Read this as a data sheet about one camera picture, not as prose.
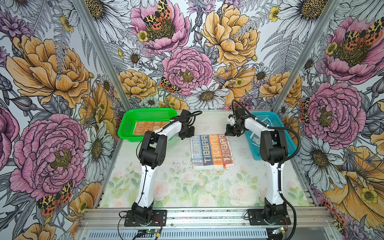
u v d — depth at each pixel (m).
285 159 0.58
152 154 0.61
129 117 1.09
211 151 0.97
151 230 0.71
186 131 0.90
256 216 0.74
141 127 1.09
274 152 0.61
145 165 0.60
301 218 0.76
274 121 1.06
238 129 0.91
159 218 0.74
